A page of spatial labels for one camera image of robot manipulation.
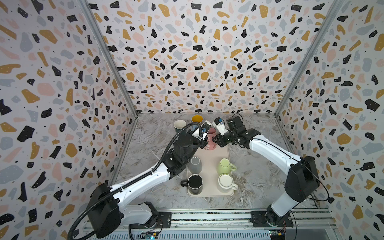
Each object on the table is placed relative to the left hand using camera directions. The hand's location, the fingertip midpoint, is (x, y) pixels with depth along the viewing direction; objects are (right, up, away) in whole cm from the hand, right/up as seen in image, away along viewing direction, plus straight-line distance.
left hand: (204, 122), depth 70 cm
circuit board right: (+35, -54, +2) cm, 64 cm away
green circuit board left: (-26, -53, +1) cm, 59 cm away
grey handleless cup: (-5, -23, +14) cm, 28 cm away
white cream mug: (+12, -32, +9) cm, 35 cm away
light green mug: (+12, -24, +13) cm, 30 cm away
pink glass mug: (+4, -13, +18) cm, 23 cm away
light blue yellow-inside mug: (-4, +4, +34) cm, 35 cm away
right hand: (+5, -7, +14) cm, 16 cm away
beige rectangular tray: (+4, -22, +20) cm, 30 cm away
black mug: (-5, -31, +7) cm, 32 cm away
